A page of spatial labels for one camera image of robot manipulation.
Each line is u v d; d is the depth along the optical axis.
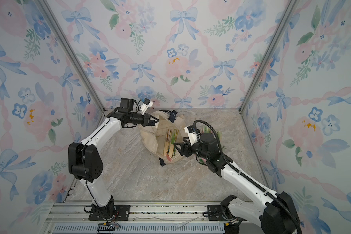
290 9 0.69
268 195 0.42
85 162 0.49
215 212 0.74
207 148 0.59
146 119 0.75
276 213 0.39
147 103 0.77
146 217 0.73
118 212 0.73
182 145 0.66
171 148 0.95
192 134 0.66
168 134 1.03
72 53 0.86
